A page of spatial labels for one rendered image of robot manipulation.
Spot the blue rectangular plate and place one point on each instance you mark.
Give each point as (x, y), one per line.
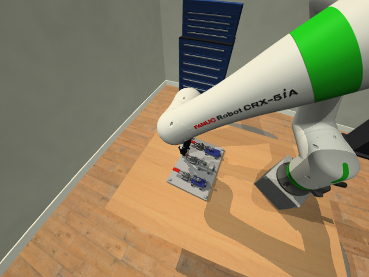
(199, 184)

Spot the blue flat plate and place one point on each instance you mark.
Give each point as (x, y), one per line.
(214, 152)

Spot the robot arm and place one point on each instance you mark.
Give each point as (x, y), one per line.
(323, 59)

